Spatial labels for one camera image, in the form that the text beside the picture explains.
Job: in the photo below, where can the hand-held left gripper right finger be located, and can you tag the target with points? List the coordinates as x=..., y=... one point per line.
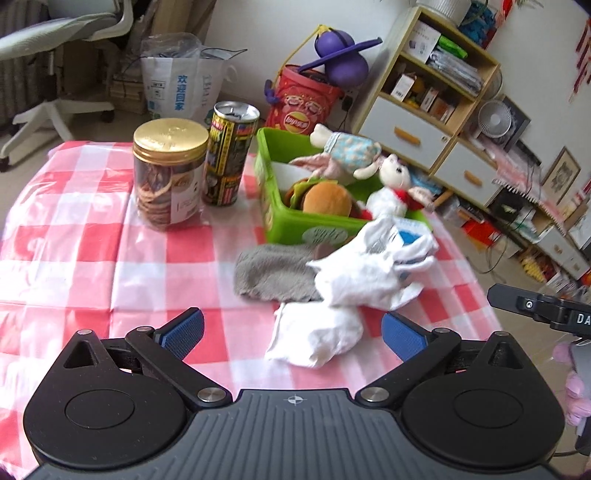
x=404, y=340

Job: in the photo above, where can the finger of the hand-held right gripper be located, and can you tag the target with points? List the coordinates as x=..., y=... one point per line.
x=517, y=300

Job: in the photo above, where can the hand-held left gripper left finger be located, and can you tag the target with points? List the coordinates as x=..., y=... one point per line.
x=184, y=334

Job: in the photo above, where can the pink fluffy plush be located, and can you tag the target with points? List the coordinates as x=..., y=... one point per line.
x=575, y=397

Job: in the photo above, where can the green plastic bin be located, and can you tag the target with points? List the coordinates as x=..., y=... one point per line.
x=286, y=221

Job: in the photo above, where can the mouse plush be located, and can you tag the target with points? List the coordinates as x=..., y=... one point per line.
x=392, y=184

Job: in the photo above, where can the plush hamburger toy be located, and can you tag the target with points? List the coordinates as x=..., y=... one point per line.
x=325, y=198

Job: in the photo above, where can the rabbit doll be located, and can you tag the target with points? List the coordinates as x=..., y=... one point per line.
x=351, y=150

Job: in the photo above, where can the small white towel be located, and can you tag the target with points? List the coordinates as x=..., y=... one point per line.
x=314, y=334

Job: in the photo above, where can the grey plush slipper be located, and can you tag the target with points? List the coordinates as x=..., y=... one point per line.
x=272, y=274

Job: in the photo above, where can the red and white checked tablecloth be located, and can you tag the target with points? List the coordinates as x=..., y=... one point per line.
x=92, y=277

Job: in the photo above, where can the blue and white carton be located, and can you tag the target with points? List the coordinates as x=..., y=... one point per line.
x=408, y=230

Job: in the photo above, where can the low wooden drawer cabinet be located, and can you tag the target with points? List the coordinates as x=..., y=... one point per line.
x=471, y=177

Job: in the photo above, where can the brown framed picture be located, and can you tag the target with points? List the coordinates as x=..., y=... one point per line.
x=561, y=175

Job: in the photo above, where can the cookie jar with gold lid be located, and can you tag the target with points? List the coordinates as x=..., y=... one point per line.
x=168, y=180

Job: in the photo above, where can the small white desk fan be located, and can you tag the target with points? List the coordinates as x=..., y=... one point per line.
x=493, y=120

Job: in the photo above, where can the black and yellow drink can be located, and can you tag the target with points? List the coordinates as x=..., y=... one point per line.
x=228, y=157

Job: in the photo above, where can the wooden shelf with white drawer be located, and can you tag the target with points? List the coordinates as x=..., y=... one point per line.
x=415, y=106

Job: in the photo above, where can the stack of papers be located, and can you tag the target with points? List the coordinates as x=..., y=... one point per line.
x=455, y=69

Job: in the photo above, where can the white paper bag blue print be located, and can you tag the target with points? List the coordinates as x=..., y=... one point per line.
x=184, y=87

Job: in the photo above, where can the red snack bucket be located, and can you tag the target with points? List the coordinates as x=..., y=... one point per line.
x=300, y=104

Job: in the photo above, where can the clear plastic bag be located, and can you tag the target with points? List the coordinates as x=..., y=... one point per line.
x=173, y=46

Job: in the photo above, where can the purple bounce ball toy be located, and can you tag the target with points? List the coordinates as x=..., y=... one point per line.
x=344, y=57

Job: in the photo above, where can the grey and white office chair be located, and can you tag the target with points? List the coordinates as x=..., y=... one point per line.
x=55, y=55

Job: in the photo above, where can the black picture frame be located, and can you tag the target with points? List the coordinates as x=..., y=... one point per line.
x=519, y=122

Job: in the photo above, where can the white pedestal fan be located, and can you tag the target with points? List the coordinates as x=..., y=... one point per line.
x=494, y=83

